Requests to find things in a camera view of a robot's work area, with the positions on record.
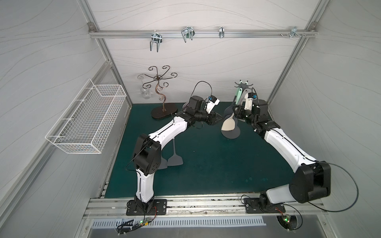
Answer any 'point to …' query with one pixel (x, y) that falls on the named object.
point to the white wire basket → (86, 125)
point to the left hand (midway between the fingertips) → (221, 116)
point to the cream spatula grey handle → (228, 124)
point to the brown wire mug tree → (167, 110)
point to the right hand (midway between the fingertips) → (234, 106)
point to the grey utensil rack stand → (236, 132)
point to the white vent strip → (126, 224)
